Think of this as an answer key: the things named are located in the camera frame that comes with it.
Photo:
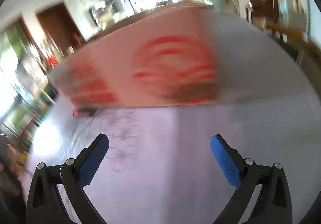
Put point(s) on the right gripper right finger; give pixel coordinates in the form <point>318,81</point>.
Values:
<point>273,204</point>

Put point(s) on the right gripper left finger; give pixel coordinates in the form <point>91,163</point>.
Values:
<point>45,205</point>

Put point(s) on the wooden chair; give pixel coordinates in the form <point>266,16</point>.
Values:
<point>298,37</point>

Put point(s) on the brown cardboard box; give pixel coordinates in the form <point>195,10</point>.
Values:
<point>162,60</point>

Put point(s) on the light green trash bin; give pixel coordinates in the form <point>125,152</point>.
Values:
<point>220,6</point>

